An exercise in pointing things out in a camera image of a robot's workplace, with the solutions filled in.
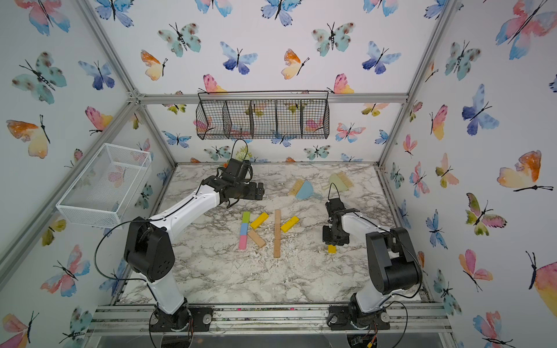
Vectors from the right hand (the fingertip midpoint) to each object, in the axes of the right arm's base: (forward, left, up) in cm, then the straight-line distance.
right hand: (332, 239), depth 92 cm
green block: (+9, +38, 0) cm, 39 cm away
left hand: (+13, +32, +16) cm, 38 cm away
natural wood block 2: (+11, +24, -1) cm, 27 cm away
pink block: (-3, +37, 0) cm, 38 cm away
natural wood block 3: (+2, +24, 0) cm, 24 cm away
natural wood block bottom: (-5, +23, -1) cm, 23 cm away
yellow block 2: (+6, +18, 0) cm, 19 cm away
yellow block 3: (-4, 0, -1) cm, 4 cm away
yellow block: (+7, +32, 0) cm, 33 cm away
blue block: (+3, +38, -1) cm, 38 cm away
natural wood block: (-1, +32, -1) cm, 32 cm away
